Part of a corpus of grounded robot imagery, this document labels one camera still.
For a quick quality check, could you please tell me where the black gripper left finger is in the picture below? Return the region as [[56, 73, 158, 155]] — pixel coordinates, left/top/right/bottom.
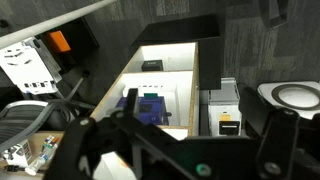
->
[[43, 87, 183, 180]]

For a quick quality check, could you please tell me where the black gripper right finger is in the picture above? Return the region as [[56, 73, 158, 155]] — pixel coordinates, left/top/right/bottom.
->
[[237, 84, 320, 180]]

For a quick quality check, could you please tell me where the white marker tube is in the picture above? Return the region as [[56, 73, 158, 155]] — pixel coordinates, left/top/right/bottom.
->
[[24, 134, 60, 177]]

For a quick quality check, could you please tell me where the blue purple box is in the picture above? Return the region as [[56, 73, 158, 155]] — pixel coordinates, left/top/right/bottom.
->
[[115, 95, 173, 126]]

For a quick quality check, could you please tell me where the brown cardboard tray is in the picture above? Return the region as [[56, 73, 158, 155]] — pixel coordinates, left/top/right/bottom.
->
[[0, 130, 65, 180]]

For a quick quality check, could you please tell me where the small green card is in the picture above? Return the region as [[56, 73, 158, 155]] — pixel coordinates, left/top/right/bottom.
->
[[143, 92, 161, 100]]

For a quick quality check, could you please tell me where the grey ribbed chair back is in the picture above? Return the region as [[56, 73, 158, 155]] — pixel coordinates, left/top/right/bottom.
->
[[0, 99, 69, 155]]

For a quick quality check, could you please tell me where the small white printed box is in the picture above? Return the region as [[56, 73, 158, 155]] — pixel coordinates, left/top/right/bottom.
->
[[1, 139, 33, 168]]

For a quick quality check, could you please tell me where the small black box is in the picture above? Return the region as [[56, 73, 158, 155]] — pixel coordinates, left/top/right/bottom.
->
[[141, 59, 165, 72]]

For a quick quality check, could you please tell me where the black storage box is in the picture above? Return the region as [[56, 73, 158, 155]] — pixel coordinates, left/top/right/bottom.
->
[[42, 16, 101, 69]]

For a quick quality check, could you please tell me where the orange block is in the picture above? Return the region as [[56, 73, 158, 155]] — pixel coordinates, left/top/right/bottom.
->
[[46, 30, 72, 54]]

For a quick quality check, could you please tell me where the white table edge bar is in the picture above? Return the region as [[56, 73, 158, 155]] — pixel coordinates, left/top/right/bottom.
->
[[0, 0, 118, 50]]

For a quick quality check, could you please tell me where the open wooden drawer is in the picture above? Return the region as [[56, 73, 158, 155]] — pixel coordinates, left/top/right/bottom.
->
[[89, 14, 225, 141]]

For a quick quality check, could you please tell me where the white round device grey ring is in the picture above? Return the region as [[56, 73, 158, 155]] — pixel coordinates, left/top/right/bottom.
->
[[256, 81, 320, 121]]

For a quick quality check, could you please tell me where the grey cable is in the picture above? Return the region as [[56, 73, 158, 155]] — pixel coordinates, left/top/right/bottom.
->
[[49, 69, 92, 112]]

